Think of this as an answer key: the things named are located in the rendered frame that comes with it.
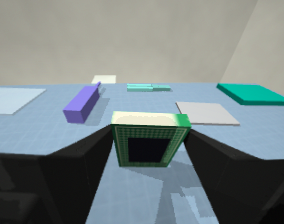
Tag white flat panel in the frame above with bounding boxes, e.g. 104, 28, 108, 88
175, 102, 240, 126

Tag blue-grey table mat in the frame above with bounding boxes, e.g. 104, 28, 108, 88
0, 83, 284, 224

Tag pale grey flat panel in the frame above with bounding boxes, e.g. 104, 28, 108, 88
0, 88, 47, 116

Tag teal flat rectangular mat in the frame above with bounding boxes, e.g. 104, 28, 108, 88
216, 83, 284, 106

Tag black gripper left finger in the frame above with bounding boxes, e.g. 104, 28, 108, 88
0, 124, 114, 224

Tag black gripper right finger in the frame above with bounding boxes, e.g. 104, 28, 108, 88
183, 129, 284, 224

